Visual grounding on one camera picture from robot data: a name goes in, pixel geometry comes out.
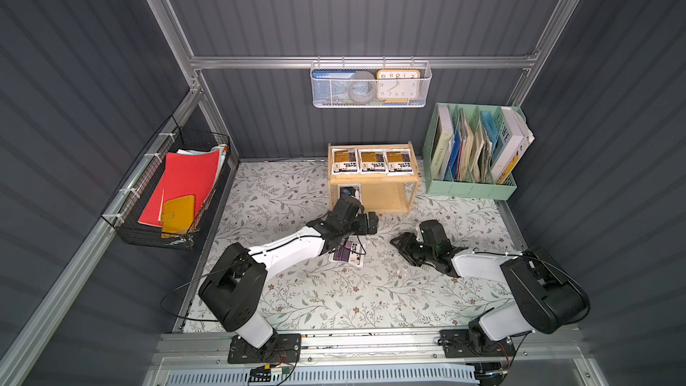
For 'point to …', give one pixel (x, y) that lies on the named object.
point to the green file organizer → (472, 150)
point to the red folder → (181, 175)
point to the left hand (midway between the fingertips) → (365, 217)
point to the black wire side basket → (127, 207)
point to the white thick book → (517, 136)
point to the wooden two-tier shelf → (382, 177)
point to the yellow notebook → (177, 216)
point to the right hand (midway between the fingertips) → (398, 244)
